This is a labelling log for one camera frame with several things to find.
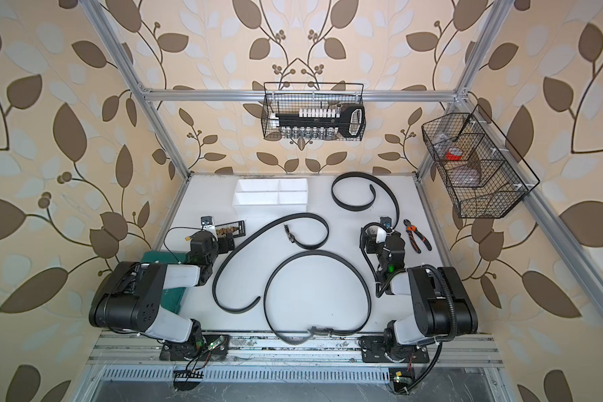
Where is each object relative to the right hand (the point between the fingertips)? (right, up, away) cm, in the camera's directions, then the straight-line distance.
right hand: (376, 228), depth 92 cm
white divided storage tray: (-42, +12, +14) cm, 46 cm away
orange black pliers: (+16, -1, +7) cm, 18 cm away
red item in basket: (+23, +25, -10) cm, 35 cm away
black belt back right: (+2, +9, +16) cm, 18 cm away
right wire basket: (+28, +18, -19) cm, 38 cm away
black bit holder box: (-54, -1, +7) cm, 54 cm away
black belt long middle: (-49, -1, +9) cm, 49 cm away
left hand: (-61, -1, +2) cm, 62 cm away
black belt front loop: (-23, -29, -17) cm, 41 cm away
